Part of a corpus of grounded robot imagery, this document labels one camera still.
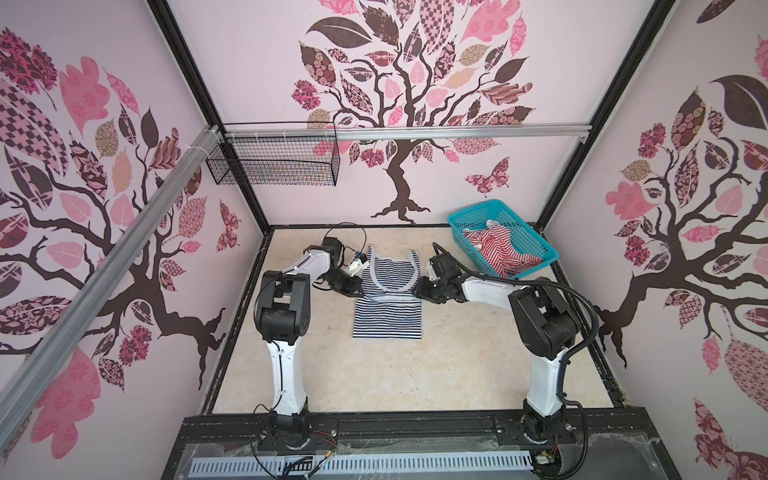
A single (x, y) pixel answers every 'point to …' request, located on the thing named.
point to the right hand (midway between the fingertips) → (416, 288)
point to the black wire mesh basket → (280, 153)
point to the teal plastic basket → (523, 236)
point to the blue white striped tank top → (385, 313)
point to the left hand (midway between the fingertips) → (359, 295)
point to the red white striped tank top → (496, 245)
